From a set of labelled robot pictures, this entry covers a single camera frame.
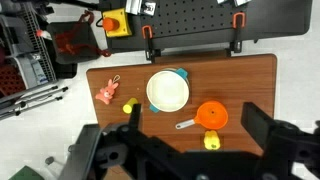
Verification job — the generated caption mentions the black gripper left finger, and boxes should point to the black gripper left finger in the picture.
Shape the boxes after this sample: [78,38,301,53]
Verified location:
[129,103,143,130]

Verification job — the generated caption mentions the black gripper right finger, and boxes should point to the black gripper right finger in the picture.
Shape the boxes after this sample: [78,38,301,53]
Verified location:
[241,101,278,153]

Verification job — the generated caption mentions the yellow toy pepper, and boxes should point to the yellow toy pepper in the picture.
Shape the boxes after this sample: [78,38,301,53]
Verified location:
[203,130,221,151]

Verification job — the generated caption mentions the yellow cylinder block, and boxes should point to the yellow cylinder block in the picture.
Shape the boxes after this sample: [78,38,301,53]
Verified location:
[122,97,139,115]

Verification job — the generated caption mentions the pink bunny plush toy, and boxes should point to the pink bunny plush toy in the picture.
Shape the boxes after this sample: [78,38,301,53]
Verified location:
[94,74,122,106]

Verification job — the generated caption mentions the yellow emergency stop button box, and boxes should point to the yellow emergency stop button box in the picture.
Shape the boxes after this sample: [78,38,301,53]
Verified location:
[101,8,133,38]

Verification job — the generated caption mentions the folded black tripod legs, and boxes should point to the folded black tripod legs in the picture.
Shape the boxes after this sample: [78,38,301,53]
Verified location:
[0,84,69,121]

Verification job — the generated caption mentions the black perforated breadboard table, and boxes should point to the black perforated breadboard table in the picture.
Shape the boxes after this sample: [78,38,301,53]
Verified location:
[106,0,314,52]

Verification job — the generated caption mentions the green box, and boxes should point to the green box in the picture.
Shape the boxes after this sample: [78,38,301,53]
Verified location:
[8,165,46,180]

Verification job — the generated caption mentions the red plastic crate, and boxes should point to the red plastic crate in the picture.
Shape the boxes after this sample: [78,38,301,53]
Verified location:
[0,64,26,98]

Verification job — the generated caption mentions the white bowl with teal handles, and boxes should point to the white bowl with teal handles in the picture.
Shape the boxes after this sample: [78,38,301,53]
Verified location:
[145,67,191,114]

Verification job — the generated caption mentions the orange bowl with grey handle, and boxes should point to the orange bowl with grey handle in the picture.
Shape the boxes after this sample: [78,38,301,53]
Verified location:
[175,100,229,131]

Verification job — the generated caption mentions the black clamp with orange handle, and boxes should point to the black clamp with orange handle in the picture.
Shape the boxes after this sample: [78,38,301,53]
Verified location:
[226,12,247,56]
[141,24,163,63]

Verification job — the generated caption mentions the black bag with red strap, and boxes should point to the black bag with red strap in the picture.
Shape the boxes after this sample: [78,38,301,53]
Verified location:
[46,10,113,65]

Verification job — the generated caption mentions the silver aluminium bracket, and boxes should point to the silver aluminium bracket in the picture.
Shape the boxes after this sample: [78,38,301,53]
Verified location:
[124,0,158,16]

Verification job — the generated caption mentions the metal wire shelf rack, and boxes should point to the metal wire shelf rack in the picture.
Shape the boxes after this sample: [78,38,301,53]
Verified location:
[0,3,58,98]

